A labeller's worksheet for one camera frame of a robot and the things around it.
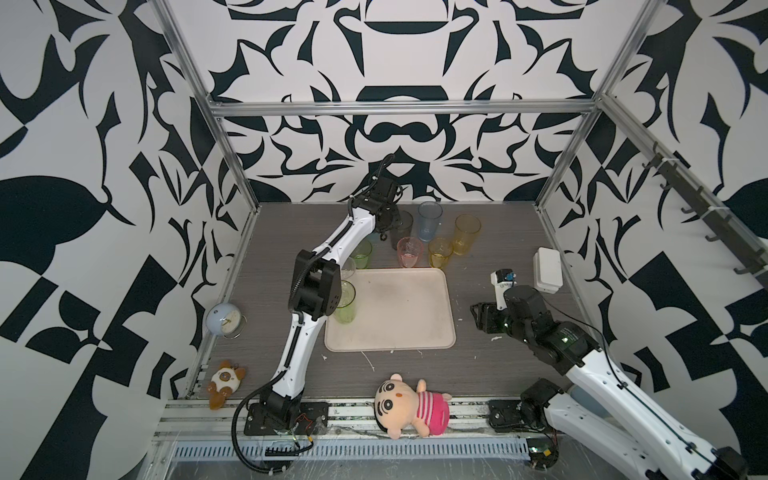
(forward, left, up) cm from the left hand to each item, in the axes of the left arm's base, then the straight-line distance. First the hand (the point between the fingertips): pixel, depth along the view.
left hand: (393, 215), depth 100 cm
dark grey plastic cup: (-4, -3, -2) cm, 6 cm away
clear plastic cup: (-18, +14, -3) cm, 23 cm away
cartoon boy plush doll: (-55, +2, -5) cm, 55 cm away
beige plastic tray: (-26, 0, -16) cm, 30 cm away
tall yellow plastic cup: (-6, -23, +1) cm, 24 cm away
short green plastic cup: (-7, +11, -11) cm, 17 cm away
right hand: (-33, -20, +2) cm, 39 cm away
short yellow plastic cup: (-9, -15, -8) cm, 19 cm away
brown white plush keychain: (-46, +45, -10) cm, 66 cm away
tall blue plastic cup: (+3, -13, -3) cm, 13 cm away
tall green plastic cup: (-30, +15, -6) cm, 34 cm away
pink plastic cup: (-8, -5, -9) cm, 13 cm away
